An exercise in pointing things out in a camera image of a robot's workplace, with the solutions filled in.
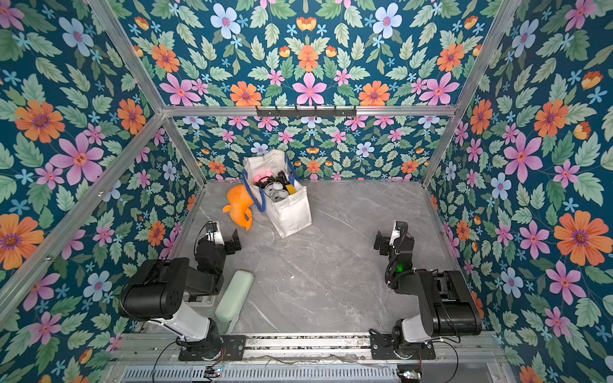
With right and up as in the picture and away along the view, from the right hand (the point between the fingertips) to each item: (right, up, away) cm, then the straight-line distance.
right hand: (398, 231), depth 92 cm
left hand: (-68, +1, +1) cm, 68 cm away
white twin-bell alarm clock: (-50, +16, +9) cm, 53 cm away
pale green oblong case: (-60, -22, -11) cm, 65 cm away
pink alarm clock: (-57, +23, +14) cm, 63 cm away
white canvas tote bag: (-43, +6, +1) cm, 43 cm away
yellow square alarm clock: (-42, +17, -1) cm, 45 cm away
